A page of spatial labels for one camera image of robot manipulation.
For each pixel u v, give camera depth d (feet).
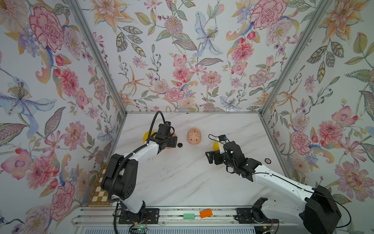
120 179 1.50
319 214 1.32
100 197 2.56
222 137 2.36
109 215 2.41
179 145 3.31
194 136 3.18
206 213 2.46
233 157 2.00
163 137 2.36
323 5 2.27
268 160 3.12
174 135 2.58
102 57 2.94
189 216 2.41
